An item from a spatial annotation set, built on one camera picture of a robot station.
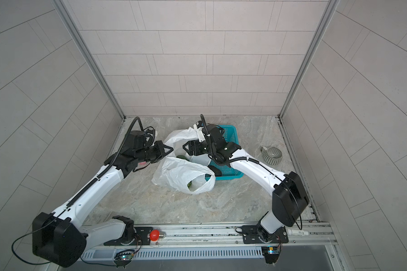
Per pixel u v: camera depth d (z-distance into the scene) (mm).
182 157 861
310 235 706
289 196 413
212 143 591
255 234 632
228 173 910
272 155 959
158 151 667
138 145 541
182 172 692
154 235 694
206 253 1051
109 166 503
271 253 675
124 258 642
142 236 703
